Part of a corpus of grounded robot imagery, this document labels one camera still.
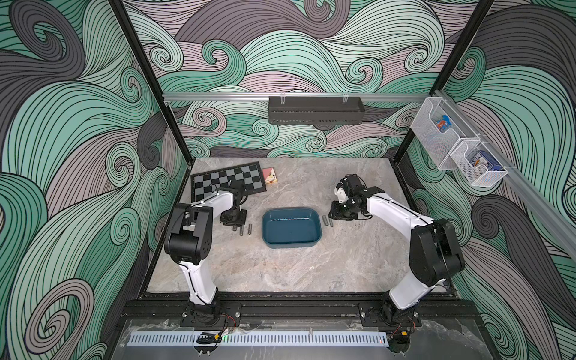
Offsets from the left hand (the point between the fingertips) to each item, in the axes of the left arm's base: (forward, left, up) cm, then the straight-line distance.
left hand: (235, 221), depth 96 cm
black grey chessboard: (+19, +17, +2) cm, 26 cm away
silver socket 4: (-4, -3, 0) cm, 5 cm away
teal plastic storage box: (-3, -24, +1) cm, 24 cm away
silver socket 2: (0, -42, 0) cm, 42 cm away
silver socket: (+1, -40, -1) cm, 40 cm away
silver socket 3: (-3, -7, -1) cm, 7 cm away
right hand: (0, -43, +6) cm, 43 cm away
